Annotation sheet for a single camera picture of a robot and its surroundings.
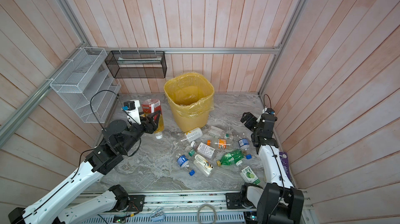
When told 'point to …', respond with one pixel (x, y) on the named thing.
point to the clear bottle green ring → (215, 132)
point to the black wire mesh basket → (137, 64)
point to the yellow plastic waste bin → (191, 96)
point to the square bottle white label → (203, 149)
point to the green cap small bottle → (190, 150)
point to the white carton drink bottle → (203, 164)
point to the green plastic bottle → (234, 157)
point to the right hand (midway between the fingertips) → (249, 116)
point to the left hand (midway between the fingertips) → (156, 114)
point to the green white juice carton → (249, 176)
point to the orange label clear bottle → (222, 144)
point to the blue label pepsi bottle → (183, 161)
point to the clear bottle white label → (193, 134)
